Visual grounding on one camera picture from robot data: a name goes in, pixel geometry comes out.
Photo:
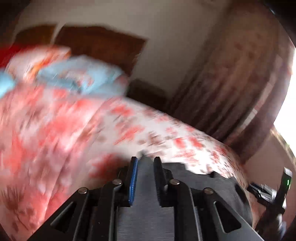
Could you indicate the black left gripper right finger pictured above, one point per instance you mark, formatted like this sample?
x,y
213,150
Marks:
x,y
162,177

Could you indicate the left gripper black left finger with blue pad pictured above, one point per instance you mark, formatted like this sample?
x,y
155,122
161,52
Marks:
x,y
128,176

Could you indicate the dark grey garment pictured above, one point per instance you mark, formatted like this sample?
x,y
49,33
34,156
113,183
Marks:
x,y
147,220

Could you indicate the red floral bedsheet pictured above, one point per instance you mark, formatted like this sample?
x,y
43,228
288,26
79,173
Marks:
x,y
53,142

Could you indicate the dark wooden bedside table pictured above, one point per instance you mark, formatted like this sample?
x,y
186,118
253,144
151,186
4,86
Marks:
x,y
147,94

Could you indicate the brown floral curtain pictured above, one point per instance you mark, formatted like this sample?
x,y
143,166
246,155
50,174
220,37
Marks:
x,y
235,88

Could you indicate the light blue floral pillow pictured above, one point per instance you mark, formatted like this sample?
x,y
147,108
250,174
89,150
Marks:
x,y
86,76

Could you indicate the dark wooden headboard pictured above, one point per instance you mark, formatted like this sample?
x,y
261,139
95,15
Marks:
x,y
98,42

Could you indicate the light blue cloth at left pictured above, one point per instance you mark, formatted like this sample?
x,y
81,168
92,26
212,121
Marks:
x,y
7,83

